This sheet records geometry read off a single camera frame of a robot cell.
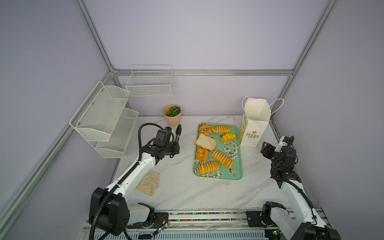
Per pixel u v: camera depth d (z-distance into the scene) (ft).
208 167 2.89
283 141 2.31
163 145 2.05
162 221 2.36
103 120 2.57
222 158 3.00
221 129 3.52
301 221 1.34
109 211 1.30
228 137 3.41
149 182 2.82
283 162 2.01
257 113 3.40
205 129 3.64
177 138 2.80
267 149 2.40
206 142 3.37
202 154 3.05
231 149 3.31
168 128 2.46
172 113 3.53
